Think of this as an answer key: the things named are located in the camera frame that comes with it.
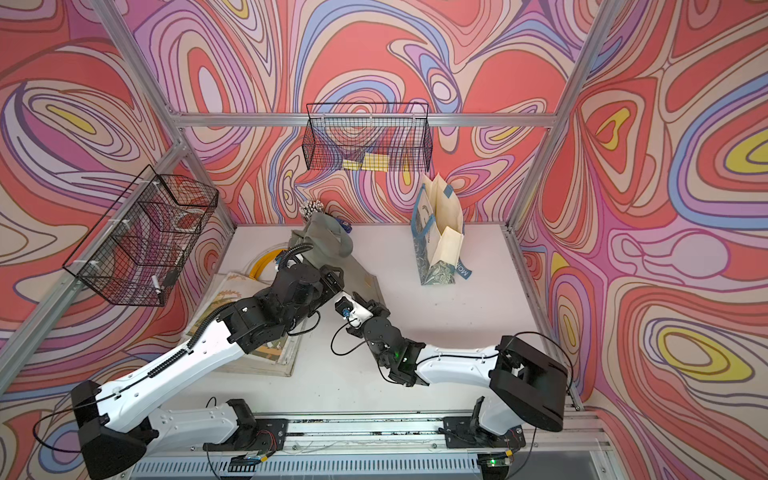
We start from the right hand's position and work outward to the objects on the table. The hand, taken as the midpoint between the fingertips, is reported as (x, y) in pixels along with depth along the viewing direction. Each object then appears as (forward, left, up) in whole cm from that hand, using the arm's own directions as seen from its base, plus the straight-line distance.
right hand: (358, 300), depth 78 cm
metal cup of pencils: (+36, +18, +1) cm, 40 cm away
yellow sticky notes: (+39, -4, +16) cm, 43 cm away
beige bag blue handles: (+22, -24, +5) cm, 33 cm away
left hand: (+1, +3, +9) cm, 10 cm away
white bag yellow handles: (+37, +45, -20) cm, 62 cm away
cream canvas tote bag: (-10, +24, -12) cm, 28 cm away
